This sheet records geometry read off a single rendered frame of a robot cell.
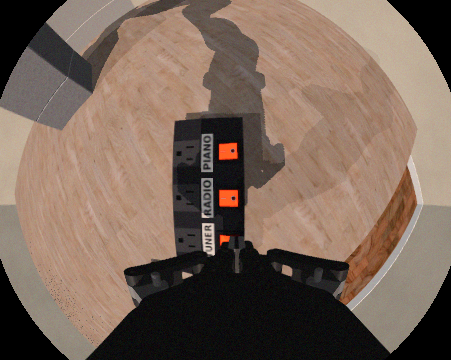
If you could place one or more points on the black power strip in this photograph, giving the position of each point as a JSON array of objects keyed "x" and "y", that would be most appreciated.
[{"x": 208, "y": 183}]

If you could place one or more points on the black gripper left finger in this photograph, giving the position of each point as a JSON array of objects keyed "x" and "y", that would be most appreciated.
[{"x": 147, "y": 279}]

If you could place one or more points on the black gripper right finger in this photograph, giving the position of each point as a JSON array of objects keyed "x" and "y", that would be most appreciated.
[{"x": 329, "y": 275}]

